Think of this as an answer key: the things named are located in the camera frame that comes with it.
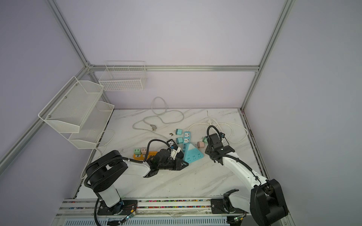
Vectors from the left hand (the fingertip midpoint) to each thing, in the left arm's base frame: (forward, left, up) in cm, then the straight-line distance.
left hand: (186, 165), depth 84 cm
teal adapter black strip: (+27, +6, -3) cm, 28 cm away
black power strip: (+15, +10, -1) cm, 18 cm away
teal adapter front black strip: (+19, +5, -2) cm, 20 cm away
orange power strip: (+7, +30, -2) cm, 31 cm away
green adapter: (+20, -13, -3) cm, 24 cm away
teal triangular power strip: (+7, -3, +2) cm, 8 cm away
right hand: (+9, -15, +5) cm, 18 cm away
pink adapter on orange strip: (+8, +27, +2) cm, 29 cm away
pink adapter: (+16, -10, -2) cm, 19 cm away
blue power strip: (+23, -1, -2) cm, 23 cm away
